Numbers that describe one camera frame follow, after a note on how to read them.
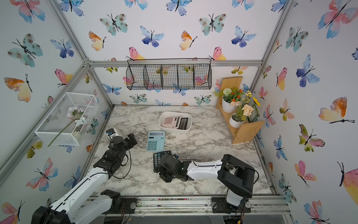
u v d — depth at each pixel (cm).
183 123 105
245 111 84
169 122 106
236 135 90
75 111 73
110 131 70
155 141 96
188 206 76
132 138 76
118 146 62
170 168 64
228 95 99
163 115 108
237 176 44
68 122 72
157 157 90
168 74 99
